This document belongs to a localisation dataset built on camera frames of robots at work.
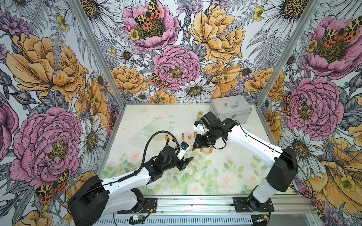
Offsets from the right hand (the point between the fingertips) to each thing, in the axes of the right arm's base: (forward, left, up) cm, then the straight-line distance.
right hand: (196, 149), depth 77 cm
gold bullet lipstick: (+18, +7, -13) cm, 23 cm away
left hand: (-1, +5, -7) cm, 9 cm away
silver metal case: (+32, -31, -2) cm, 44 cm away
